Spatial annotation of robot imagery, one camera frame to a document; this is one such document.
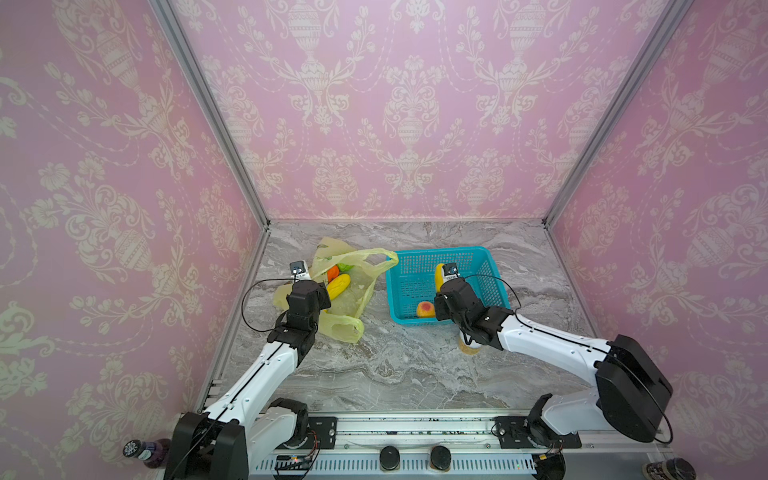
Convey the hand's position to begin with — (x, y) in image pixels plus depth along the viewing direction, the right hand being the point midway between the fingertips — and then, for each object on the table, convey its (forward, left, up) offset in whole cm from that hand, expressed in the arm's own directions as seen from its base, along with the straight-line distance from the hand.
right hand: (441, 293), depth 86 cm
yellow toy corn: (+10, +32, -8) cm, 34 cm away
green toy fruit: (+17, +30, -8) cm, 35 cm away
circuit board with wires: (-37, +40, -15) cm, 57 cm away
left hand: (+3, +36, +4) cm, 36 cm away
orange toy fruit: (+13, +34, -6) cm, 37 cm away
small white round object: (-13, -7, -9) cm, 18 cm away
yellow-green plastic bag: (-11, +27, +7) cm, 30 cm away
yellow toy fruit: (-2, +5, -6) cm, 8 cm away
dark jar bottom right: (-43, -43, -3) cm, 60 cm away
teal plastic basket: (+13, +7, -12) cm, 19 cm away
